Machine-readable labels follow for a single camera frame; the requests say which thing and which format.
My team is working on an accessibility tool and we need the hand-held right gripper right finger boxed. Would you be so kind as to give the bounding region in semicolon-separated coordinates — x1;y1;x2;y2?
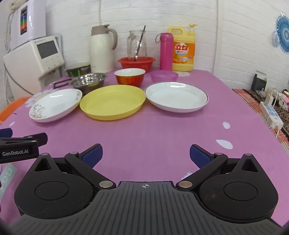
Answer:
176;144;260;190

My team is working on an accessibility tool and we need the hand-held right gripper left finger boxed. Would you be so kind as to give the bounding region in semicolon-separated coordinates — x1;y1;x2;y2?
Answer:
33;143;117;189

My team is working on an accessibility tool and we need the white plate with gold rim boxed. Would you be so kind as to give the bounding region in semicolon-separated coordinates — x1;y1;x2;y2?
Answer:
144;81;209;113

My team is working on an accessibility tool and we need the stainless steel bowl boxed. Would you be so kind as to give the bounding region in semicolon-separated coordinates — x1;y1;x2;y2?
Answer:
70;72;108;95

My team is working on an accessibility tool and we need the orange chair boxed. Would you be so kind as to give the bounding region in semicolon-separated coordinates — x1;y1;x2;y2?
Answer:
0;96;31;124

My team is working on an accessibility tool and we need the white floral plate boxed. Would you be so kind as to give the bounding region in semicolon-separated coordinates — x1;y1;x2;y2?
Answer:
29;88;83;123

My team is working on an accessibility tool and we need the pink daisy tablecloth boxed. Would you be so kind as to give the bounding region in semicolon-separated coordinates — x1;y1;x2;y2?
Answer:
0;69;289;227

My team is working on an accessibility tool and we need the yellow plastic plate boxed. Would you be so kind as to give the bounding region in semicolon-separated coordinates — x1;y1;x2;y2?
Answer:
79;84;146;121

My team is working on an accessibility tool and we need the white water dispenser with screen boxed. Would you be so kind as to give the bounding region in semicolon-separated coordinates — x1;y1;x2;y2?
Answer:
3;35;65;98

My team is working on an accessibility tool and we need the patterned cloth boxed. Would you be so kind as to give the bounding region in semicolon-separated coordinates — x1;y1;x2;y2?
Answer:
232;88;289;154

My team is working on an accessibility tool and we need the green instant noodle bowl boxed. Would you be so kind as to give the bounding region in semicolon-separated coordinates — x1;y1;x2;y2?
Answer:
65;63;91;77

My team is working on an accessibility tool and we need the red ceramic bowl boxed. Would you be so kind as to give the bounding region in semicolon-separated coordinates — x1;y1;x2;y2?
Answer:
114;68;146;87

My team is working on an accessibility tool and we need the white power strip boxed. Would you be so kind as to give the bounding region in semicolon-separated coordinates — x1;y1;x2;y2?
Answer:
259;101;284;131

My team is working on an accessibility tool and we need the purple plastic bowl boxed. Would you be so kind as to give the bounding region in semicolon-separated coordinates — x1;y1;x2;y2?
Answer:
150;70;179;84

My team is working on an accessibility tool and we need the white charger plug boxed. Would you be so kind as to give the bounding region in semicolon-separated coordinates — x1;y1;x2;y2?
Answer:
265;89;275;106

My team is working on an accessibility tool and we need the black box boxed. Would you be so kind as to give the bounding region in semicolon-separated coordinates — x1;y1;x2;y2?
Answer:
251;71;268;92

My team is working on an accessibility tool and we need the cream thermos jug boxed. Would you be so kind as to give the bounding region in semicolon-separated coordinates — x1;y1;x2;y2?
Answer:
89;25;118;73

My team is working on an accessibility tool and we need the red plastic basket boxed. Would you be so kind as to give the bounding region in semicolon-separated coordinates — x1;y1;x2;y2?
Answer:
118;56;156;73

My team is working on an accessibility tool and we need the yellow detergent bottle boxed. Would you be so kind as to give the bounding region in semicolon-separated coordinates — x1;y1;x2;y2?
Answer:
167;24;197;72

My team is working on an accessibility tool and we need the pink water bottle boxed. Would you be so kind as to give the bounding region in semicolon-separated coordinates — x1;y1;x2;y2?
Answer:
155;33;174;71

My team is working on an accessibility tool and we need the clear glass jar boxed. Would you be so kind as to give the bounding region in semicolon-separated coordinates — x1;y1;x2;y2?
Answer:
127;30;147;61

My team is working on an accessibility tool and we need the black straw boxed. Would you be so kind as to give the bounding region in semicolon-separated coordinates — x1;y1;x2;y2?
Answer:
134;25;146;61

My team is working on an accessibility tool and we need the black rectangular frame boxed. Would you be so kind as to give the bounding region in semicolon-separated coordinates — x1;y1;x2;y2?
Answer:
53;79;73;89

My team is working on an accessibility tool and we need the white wall water filter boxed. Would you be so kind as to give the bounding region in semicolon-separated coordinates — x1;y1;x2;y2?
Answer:
5;0;47;51

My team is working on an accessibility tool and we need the blue round wall decoration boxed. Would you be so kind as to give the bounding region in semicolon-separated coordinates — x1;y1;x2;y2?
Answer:
272;10;289;54

